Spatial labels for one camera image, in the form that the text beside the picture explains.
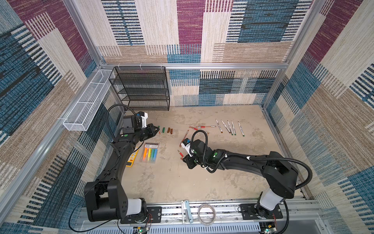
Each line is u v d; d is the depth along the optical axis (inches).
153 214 28.8
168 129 42.5
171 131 41.7
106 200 15.8
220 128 42.0
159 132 32.7
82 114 36.9
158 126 42.8
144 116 30.0
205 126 42.7
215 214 29.0
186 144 29.4
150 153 37.0
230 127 42.5
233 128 42.1
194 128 42.5
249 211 29.0
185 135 41.2
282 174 18.1
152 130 28.7
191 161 29.1
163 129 42.5
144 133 28.1
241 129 41.7
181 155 32.7
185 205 29.3
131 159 36.1
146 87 43.3
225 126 42.5
